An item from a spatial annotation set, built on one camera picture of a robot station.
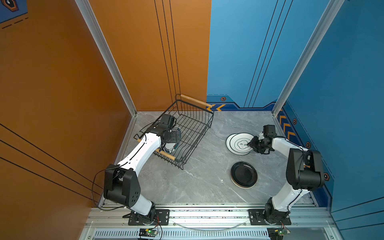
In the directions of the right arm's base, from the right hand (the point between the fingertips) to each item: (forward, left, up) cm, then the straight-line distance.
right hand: (248, 144), depth 97 cm
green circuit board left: (-46, +55, -4) cm, 72 cm away
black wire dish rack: (+24, +36, +1) cm, 43 cm away
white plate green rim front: (0, +12, -2) cm, 12 cm away
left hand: (-1, +49, +13) cm, 51 cm away
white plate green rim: (+3, +5, -1) cm, 6 cm away
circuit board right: (-46, -7, -4) cm, 47 cm away
